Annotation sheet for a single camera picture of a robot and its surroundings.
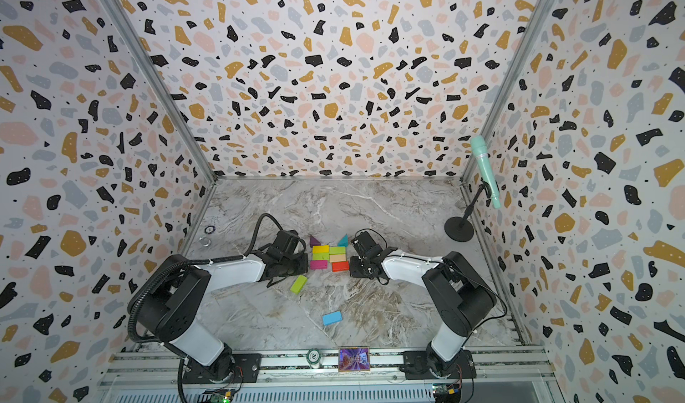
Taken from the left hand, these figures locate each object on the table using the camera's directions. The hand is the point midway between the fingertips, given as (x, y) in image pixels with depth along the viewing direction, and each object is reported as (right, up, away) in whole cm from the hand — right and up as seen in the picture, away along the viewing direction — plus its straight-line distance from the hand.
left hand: (316, 264), depth 93 cm
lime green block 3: (-5, -6, -4) cm, 9 cm away
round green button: (+3, -19, -23) cm, 30 cm away
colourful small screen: (+14, -22, -19) cm, 32 cm away
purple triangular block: (-2, +7, +4) cm, 8 cm away
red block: (+9, -1, +2) cm, 9 cm away
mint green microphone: (+53, +39, -11) cm, 66 cm away
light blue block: (+7, -15, -10) cm, 19 cm away
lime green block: (+7, +4, +6) cm, 10 cm away
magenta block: (+1, -1, +1) cm, 2 cm away
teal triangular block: (+9, +7, +7) cm, 13 cm away
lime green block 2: (+1, +2, +2) cm, 3 cm away
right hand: (+15, -2, -1) cm, 15 cm away
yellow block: (+1, +4, +4) cm, 6 cm away
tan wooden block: (+8, +2, +2) cm, 8 cm away
